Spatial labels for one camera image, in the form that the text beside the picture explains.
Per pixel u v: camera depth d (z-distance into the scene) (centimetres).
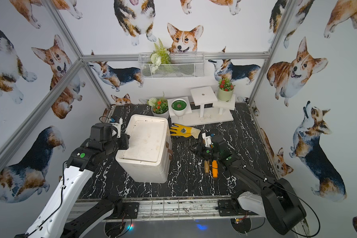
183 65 93
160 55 82
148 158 68
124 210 73
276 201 41
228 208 74
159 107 98
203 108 104
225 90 96
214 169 85
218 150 65
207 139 78
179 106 90
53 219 38
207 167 87
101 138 50
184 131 103
